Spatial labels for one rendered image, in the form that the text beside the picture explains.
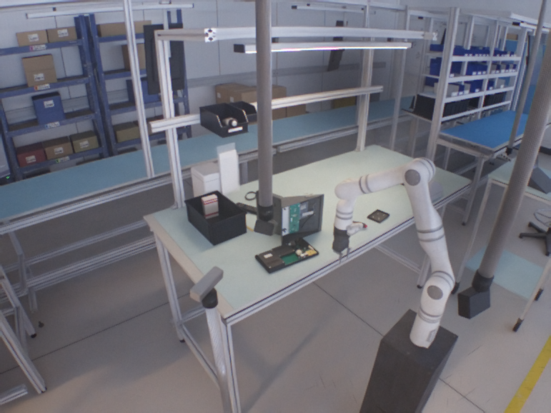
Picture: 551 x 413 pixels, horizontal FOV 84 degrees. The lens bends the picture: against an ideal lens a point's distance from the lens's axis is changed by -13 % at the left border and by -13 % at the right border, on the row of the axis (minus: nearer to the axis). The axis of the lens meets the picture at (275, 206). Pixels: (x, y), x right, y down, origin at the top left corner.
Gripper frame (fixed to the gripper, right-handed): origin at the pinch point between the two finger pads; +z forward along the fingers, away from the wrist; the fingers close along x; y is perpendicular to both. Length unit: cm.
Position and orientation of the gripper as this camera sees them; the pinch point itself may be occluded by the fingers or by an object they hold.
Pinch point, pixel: (343, 261)
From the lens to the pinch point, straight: 156.5
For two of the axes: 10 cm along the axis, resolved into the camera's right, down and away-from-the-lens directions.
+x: -7.2, 3.4, -6.0
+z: 0.0, 8.7, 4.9
